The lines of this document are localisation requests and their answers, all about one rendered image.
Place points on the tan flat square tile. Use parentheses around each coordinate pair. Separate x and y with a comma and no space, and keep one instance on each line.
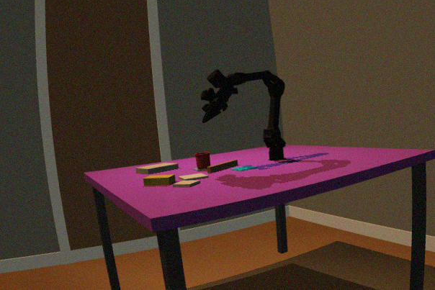
(193,176)

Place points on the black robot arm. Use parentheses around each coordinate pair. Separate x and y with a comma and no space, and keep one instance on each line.
(272,135)

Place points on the tan flat square pad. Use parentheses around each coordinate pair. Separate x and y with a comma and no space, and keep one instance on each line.
(157,168)

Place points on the yellow rectangular block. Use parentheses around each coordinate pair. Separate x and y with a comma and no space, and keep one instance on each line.
(159,180)

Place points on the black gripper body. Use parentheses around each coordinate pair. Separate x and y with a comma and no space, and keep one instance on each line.
(219,102)

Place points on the tan flat block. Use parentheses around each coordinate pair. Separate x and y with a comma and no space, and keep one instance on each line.
(186,183)

